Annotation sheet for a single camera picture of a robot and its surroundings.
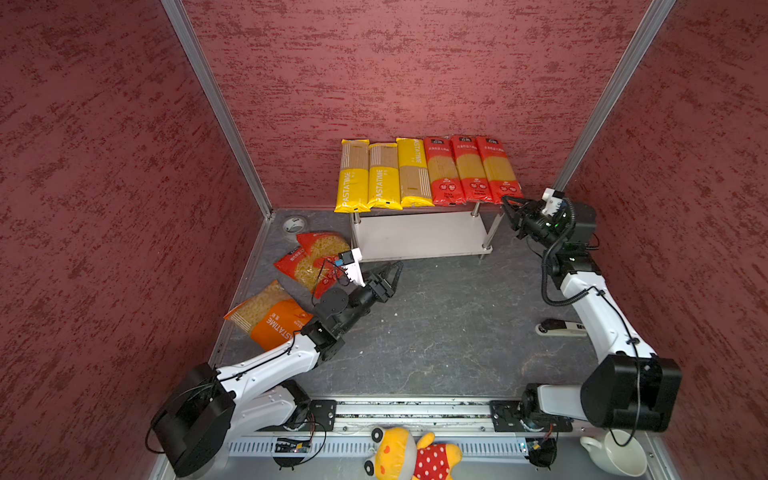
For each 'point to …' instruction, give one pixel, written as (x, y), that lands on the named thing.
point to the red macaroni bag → (312, 261)
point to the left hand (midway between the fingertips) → (399, 270)
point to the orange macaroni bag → (271, 316)
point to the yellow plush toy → (398, 456)
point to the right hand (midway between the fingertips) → (495, 202)
